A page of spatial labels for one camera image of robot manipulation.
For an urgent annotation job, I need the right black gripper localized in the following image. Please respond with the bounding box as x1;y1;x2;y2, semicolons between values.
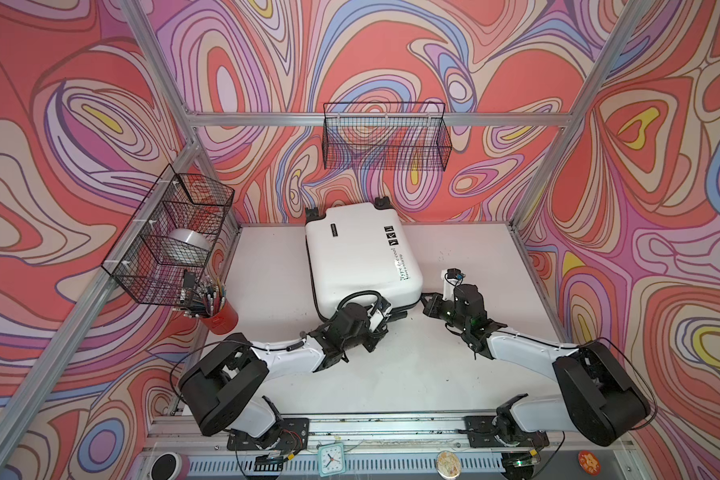
416;293;467;333

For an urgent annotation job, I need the black suitcase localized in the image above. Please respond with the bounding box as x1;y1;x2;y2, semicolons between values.
305;196;423;321

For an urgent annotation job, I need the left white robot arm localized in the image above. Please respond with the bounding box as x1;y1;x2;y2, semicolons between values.
178;290;393;439

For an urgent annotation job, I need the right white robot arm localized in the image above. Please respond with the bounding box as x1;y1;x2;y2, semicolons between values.
421;284;651;446

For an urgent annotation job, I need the red pen holder cup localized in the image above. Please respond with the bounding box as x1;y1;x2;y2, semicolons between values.
176;272;239;335

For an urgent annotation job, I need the small teal alarm clock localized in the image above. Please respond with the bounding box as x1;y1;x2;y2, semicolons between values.
317;443;347;477

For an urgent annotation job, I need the white roll in basket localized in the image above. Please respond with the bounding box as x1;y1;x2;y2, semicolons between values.
163;228;211;267

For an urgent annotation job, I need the red round sticker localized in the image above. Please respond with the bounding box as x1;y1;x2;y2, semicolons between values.
577;450;602;476

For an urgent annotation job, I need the pink tape roll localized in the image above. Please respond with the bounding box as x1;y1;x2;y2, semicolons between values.
148;452;190;480

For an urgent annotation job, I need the wire basket on back wall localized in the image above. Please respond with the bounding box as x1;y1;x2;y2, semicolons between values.
322;100;452;173

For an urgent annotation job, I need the wire basket on wall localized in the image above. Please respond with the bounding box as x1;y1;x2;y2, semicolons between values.
101;166;234;309
322;100;452;173

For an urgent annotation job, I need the wire basket on left wall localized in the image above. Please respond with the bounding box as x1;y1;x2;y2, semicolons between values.
101;166;234;309

